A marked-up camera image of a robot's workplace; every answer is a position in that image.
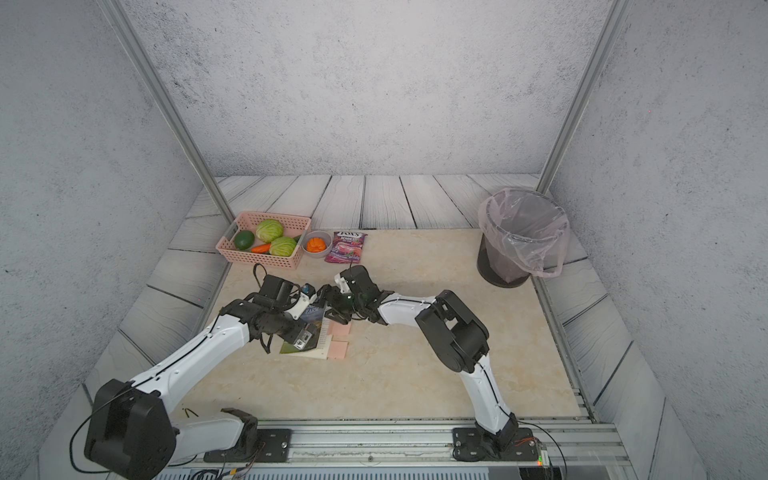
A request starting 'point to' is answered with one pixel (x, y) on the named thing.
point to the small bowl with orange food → (317, 244)
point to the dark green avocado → (244, 240)
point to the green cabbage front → (283, 246)
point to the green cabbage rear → (269, 230)
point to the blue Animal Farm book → (312, 319)
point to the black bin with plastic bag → (523, 232)
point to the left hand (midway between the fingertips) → (305, 325)
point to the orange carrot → (263, 248)
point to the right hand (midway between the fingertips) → (312, 310)
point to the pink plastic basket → (294, 227)
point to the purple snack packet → (345, 248)
